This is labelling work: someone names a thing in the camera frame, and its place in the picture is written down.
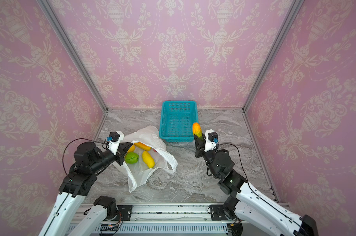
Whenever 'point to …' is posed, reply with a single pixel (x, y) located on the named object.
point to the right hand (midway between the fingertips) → (198, 135)
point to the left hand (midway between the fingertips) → (131, 144)
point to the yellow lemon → (148, 159)
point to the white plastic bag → (137, 173)
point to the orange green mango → (197, 131)
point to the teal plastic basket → (177, 118)
